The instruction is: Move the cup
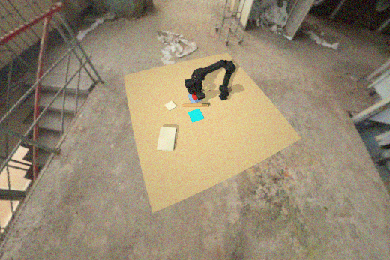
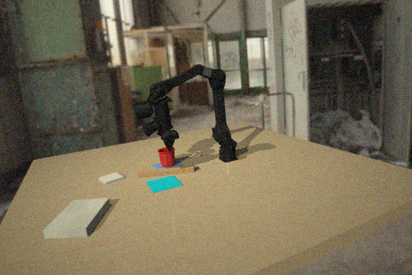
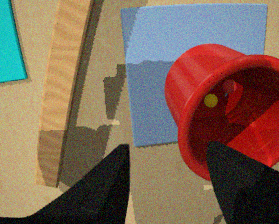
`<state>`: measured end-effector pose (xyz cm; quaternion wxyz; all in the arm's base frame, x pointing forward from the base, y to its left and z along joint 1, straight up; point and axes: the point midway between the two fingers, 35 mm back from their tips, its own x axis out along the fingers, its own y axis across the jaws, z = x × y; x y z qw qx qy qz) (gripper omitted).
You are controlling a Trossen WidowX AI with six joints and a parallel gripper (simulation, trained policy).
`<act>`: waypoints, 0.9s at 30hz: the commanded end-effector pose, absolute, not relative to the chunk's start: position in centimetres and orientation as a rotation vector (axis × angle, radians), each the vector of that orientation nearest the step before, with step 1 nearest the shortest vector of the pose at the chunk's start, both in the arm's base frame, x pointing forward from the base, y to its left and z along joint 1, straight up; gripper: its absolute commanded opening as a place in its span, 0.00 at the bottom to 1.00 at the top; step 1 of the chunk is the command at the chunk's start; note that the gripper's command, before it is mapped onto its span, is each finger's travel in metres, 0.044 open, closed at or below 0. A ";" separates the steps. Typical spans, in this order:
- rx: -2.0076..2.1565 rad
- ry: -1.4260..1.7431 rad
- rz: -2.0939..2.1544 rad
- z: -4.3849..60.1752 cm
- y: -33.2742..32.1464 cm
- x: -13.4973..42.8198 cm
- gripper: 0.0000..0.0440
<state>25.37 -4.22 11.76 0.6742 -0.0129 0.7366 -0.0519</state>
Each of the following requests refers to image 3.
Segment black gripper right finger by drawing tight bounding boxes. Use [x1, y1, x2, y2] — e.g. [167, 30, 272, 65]
[207, 141, 279, 224]

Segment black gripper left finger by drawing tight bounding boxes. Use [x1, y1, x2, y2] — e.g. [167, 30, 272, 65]
[0, 144, 130, 224]

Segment yellow marble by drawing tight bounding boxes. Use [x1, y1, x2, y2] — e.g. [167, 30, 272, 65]
[204, 93, 219, 108]

